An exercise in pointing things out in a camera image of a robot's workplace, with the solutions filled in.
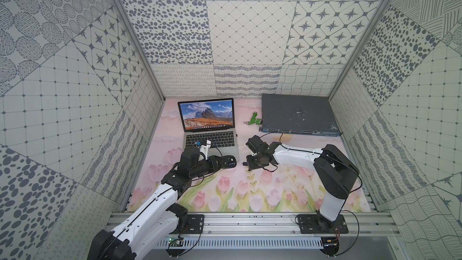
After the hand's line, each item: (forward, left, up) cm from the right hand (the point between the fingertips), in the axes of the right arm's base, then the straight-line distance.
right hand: (252, 165), depth 91 cm
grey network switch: (+32, -36, +3) cm, 49 cm away
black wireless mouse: (-4, +11, +12) cm, 17 cm away
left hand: (-2, +14, +14) cm, 20 cm away
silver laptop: (+24, +23, +7) cm, 33 cm away
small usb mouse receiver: (+18, +8, 0) cm, 20 cm away
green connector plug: (+26, -4, +3) cm, 27 cm away
